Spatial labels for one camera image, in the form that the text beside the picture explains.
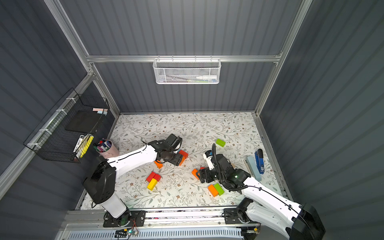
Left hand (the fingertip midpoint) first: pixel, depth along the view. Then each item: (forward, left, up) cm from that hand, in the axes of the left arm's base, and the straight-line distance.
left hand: (176, 157), depth 87 cm
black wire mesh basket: (+3, +53, +20) cm, 57 cm away
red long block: (-9, +15, -7) cm, 18 cm away
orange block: (-2, +10, -5) cm, 12 cm away
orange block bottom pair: (-17, -21, -6) cm, 28 cm away
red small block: (-9, +11, -7) cm, 16 cm away
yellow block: (-13, +13, -6) cm, 19 cm away
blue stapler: (+2, -51, -3) cm, 51 cm away
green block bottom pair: (-16, -24, -6) cm, 30 cm away
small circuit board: (-35, +23, -10) cm, 44 cm away
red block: (+6, -4, -5) cm, 9 cm away
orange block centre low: (-7, -11, -5) cm, 14 cm away
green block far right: (+15, -29, -6) cm, 33 cm away
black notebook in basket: (+11, +47, +20) cm, 53 cm away
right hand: (-10, -16, +3) cm, 19 cm away
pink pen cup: (+5, +42, +4) cm, 43 cm away
